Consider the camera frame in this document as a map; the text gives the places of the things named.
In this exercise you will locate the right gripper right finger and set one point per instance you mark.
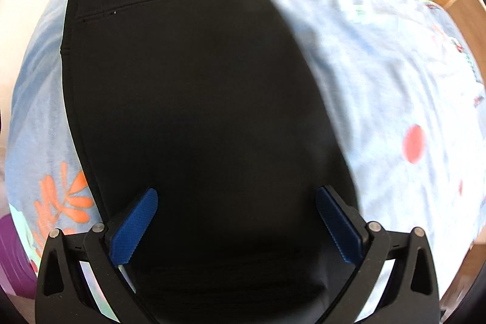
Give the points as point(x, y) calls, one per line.
point(393, 278)

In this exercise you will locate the black pants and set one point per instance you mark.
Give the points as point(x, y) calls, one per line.
point(211, 104)

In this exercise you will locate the wooden headboard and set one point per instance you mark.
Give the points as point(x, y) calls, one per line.
point(469, 16)

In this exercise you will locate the blue patterned bed sheet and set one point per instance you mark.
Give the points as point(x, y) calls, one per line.
point(403, 94)

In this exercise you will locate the purple object on floor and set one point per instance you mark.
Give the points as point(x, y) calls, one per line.
point(17, 275)

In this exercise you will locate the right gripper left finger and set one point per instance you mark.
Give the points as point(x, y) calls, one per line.
point(63, 294)

